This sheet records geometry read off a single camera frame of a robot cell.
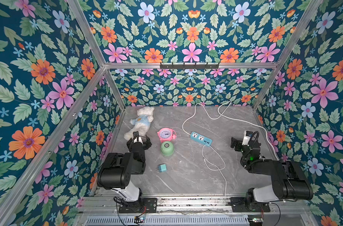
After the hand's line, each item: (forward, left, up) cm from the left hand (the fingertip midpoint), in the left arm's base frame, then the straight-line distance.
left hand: (139, 136), depth 92 cm
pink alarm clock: (+4, -17, -7) cm, 19 cm away
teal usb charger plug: (-20, -15, -8) cm, 26 cm away
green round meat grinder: (-12, -19, +2) cm, 22 cm away
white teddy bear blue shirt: (+12, 0, -1) cm, 12 cm away
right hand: (-6, -69, -1) cm, 69 cm away
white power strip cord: (+16, -71, -9) cm, 73 cm away
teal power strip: (-2, -42, -6) cm, 42 cm away
